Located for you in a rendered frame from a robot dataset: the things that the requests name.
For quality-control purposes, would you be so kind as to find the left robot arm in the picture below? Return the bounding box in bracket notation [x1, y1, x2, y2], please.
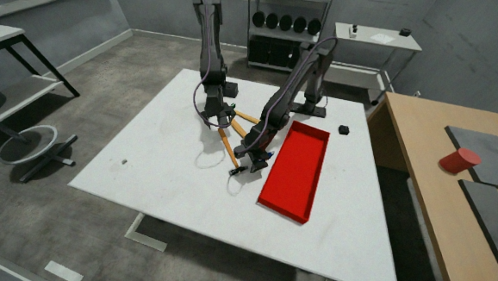
[245, 41, 333, 150]

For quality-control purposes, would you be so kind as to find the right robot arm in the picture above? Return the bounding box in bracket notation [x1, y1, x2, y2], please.
[192, 0, 238, 114]

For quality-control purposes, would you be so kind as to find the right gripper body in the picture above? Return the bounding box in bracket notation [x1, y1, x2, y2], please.
[201, 98, 236, 125]

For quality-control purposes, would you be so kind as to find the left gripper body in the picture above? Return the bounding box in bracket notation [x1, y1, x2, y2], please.
[235, 143, 270, 167]

